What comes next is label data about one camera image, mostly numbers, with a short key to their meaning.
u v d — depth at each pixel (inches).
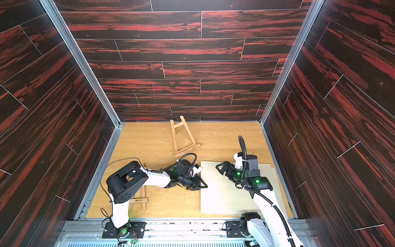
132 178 21.1
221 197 36.5
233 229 29.0
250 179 22.6
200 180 32.6
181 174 29.7
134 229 28.8
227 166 27.4
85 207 32.6
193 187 30.9
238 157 28.8
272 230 16.0
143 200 31.3
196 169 33.8
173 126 35.0
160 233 29.0
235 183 28.2
